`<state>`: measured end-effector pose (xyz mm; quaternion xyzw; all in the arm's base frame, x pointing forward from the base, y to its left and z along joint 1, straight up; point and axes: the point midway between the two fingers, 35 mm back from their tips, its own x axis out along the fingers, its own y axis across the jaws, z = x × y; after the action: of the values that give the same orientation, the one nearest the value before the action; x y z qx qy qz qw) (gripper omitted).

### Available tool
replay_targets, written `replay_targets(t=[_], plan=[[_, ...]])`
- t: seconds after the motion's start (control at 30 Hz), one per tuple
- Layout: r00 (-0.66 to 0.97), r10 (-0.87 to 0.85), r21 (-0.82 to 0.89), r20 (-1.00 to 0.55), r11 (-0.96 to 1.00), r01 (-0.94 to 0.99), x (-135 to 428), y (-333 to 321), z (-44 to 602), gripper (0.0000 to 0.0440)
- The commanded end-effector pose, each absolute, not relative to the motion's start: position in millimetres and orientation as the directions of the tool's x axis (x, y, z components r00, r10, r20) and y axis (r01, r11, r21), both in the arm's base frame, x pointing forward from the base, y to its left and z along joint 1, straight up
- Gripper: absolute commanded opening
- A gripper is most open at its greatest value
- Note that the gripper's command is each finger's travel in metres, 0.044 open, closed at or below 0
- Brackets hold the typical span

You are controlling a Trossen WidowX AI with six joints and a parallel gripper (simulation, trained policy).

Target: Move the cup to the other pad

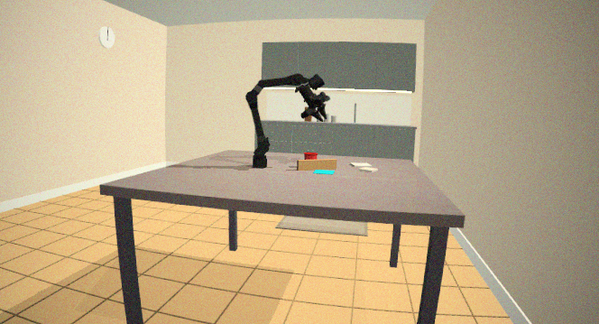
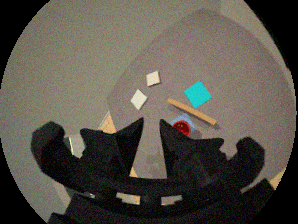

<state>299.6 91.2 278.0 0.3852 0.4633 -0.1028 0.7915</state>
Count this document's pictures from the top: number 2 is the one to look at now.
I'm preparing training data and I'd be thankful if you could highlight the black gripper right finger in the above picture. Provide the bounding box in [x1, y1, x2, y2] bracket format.
[160, 119, 225, 179]

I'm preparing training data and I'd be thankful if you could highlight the red translucent cup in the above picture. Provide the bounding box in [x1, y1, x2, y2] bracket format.
[173, 120, 190, 136]

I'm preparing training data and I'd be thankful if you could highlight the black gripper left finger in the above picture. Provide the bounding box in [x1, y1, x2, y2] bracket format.
[80, 117, 144, 176]

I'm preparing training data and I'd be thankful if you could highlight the tan wooden bar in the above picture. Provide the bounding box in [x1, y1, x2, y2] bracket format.
[168, 97, 216, 125]

